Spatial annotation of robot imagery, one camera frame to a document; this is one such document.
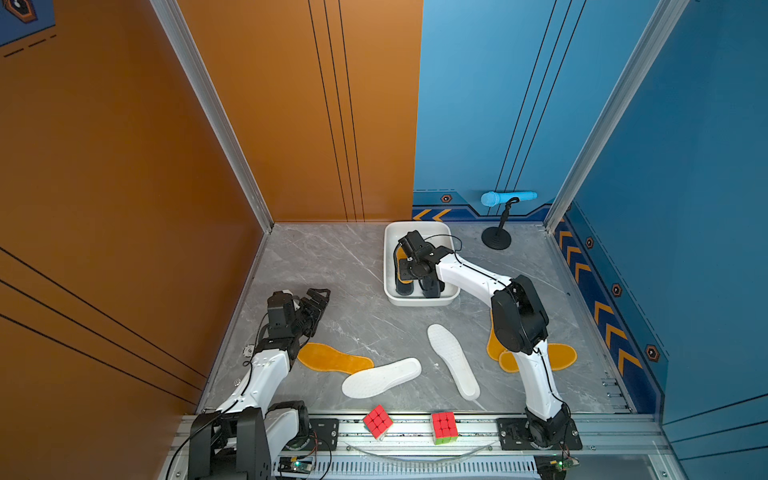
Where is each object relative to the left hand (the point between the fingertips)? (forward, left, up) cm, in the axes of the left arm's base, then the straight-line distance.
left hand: (328, 296), depth 87 cm
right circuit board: (-39, -58, -12) cm, 71 cm away
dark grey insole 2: (+9, -32, -8) cm, 34 cm away
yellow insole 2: (-13, -69, -11) cm, 71 cm away
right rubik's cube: (-33, -32, -5) cm, 46 cm away
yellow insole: (-14, +2, -10) cm, 17 cm away
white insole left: (-21, -12, -10) cm, 26 cm away
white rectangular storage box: (+15, -32, +11) cm, 37 cm away
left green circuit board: (-40, +5, -12) cm, 42 cm away
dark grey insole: (+8, -22, -8) cm, 24 cm away
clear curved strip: (-39, -21, -11) cm, 45 cm away
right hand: (+13, -24, -4) cm, 27 cm away
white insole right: (-12, -36, -10) cm, 40 cm away
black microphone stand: (+31, -58, -8) cm, 67 cm away
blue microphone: (+28, -50, +14) cm, 59 cm away
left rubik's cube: (-32, -16, -5) cm, 36 cm away
